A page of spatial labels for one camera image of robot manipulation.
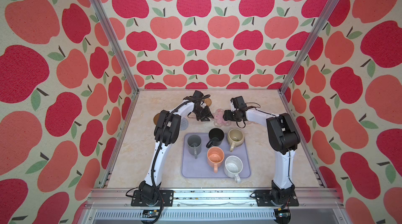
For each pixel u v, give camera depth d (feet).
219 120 3.40
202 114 3.08
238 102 2.76
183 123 3.33
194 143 2.90
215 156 2.83
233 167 2.72
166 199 2.44
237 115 2.73
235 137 3.05
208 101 3.75
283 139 1.81
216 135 2.93
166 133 2.12
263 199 2.40
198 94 2.99
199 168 2.77
